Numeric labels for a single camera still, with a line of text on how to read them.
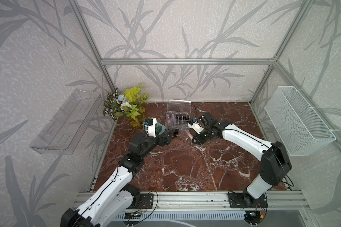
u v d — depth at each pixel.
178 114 1.03
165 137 0.64
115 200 0.56
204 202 0.75
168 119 1.01
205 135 0.72
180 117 1.03
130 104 0.90
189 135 0.83
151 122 0.64
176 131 1.02
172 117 1.04
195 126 0.77
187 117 1.04
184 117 1.04
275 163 0.44
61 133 0.66
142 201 0.72
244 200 0.66
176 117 1.04
